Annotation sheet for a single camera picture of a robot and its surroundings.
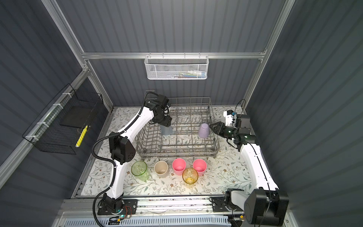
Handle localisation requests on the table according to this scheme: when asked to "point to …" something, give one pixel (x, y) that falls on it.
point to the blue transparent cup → (165, 130)
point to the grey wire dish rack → (189, 135)
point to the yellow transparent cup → (190, 177)
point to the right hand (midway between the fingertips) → (214, 126)
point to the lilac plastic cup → (203, 130)
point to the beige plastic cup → (161, 168)
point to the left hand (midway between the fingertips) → (167, 123)
